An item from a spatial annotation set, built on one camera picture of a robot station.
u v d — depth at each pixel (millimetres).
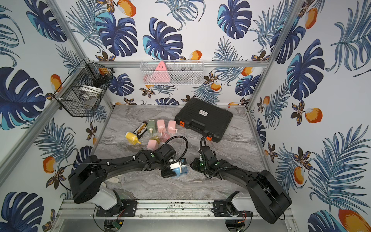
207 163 676
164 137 1028
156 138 1006
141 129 1045
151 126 1004
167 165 705
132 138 950
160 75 904
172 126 1006
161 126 1006
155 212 735
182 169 814
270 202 417
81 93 829
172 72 926
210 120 1053
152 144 942
